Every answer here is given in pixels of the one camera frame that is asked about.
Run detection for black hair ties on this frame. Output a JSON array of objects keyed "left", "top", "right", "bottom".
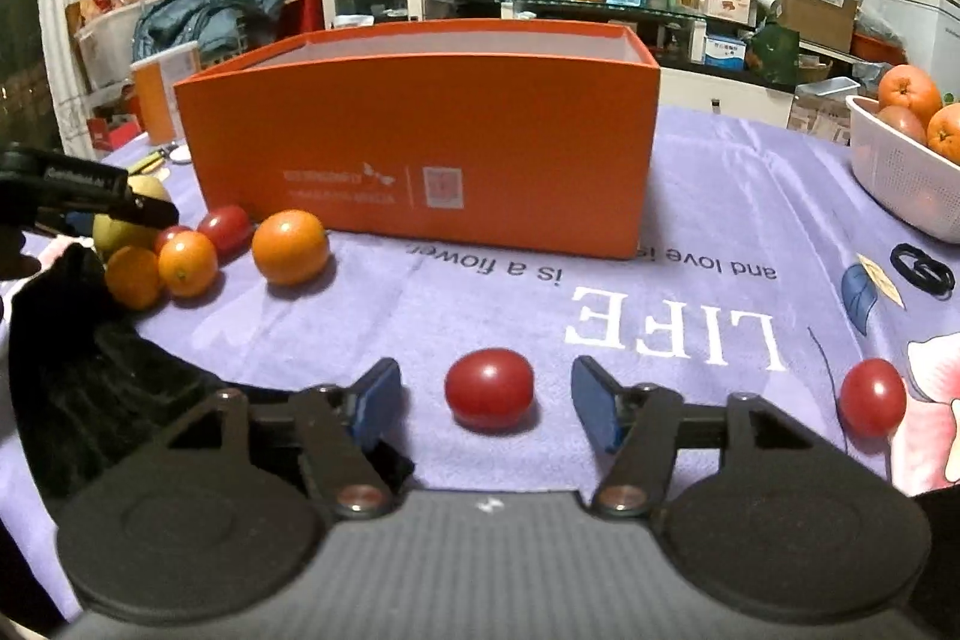
[{"left": 890, "top": 242, "right": 956, "bottom": 295}]

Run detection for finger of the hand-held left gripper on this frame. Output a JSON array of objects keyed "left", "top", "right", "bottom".
[{"left": 112, "top": 194, "right": 181, "bottom": 229}]

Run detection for yellow-green fruit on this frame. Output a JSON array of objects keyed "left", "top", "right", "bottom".
[{"left": 92, "top": 175, "right": 173, "bottom": 262}]

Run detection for dark green bag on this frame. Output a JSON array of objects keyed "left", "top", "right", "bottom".
[{"left": 750, "top": 21, "right": 800, "bottom": 86}]

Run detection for white low television cabinet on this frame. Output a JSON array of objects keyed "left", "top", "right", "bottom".
[{"left": 465, "top": 0, "right": 796, "bottom": 127}]

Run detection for red and white carton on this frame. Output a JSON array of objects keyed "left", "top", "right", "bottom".
[{"left": 86, "top": 115, "right": 143, "bottom": 157}]

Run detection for orange cardboard box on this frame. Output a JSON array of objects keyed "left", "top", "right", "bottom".
[{"left": 174, "top": 17, "right": 661, "bottom": 260}]

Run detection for purple printed tablecloth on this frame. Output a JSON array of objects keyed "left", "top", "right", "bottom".
[{"left": 0, "top": 104, "right": 960, "bottom": 618}]

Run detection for small orange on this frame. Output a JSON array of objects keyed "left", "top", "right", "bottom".
[
  {"left": 157, "top": 230, "right": 220, "bottom": 298},
  {"left": 103, "top": 245, "right": 164, "bottom": 311}
]

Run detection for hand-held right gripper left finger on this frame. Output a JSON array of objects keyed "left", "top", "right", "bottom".
[{"left": 154, "top": 357, "right": 406, "bottom": 519}]

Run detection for red cherry tomato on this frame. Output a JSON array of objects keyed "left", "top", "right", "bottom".
[
  {"left": 196, "top": 203, "right": 254, "bottom": 259},
  {"left": 838, "top": 357, "right": 908, "bottom": 437},
  {"left": 154, "top": 224, "right": 194, "bottom": 255},
  {"left": 444, "top": 347, "right": 536, "bottom": 431}
]

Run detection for clear plastic container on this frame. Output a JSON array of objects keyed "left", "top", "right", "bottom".
[{"left": 799, "top": 76, "right": 862, "bottom": 101}]

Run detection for white perforated plastic basket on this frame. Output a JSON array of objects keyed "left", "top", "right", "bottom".
[{"left": 846, "top": 94, "right": 960, "bottom": 245}]

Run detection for brown cardboard box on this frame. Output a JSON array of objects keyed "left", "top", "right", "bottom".
[{"left": 776, "top": 0, "right": 860, "bottom": 52}]

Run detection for large orange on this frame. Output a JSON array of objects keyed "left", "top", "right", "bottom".
[{"left": 251, "top": 209, "right": 331, "bottom": 287}]

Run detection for blue puffer jacket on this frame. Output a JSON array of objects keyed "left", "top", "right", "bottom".
[{"left": 133, "top": 0, "right": 290, "bottom": 64}]

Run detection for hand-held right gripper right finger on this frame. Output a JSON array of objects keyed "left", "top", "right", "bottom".
[{"left": 570, "top": 355, "right": 826, "bottom": 521}]

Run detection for blue and white mask box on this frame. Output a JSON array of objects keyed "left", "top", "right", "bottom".
[{"left": 703, "top": 34, "right": 749, "bottom": 71}]

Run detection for brownish red fruit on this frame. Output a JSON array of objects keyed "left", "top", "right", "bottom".
[{"left": 874, "top": 104, "right": 929, "bottom": 146}]

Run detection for white chest appliance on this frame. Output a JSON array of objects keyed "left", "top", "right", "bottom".
[{"left": 877, "top": 0, "right": 960, "bottom": 79}]

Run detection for white laundry basket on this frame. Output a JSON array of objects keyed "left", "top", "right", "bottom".
[{"left": 75, "top": 0, "right": 162, "bottom": 86}]

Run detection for bumpy mandarin orange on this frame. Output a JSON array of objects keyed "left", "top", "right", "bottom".
[
  {"left": 926, "top": 101, "right": 960, "bottom": 165},
  {"left": 877, "top": 64, "right": 944, "bottom": 127}
]

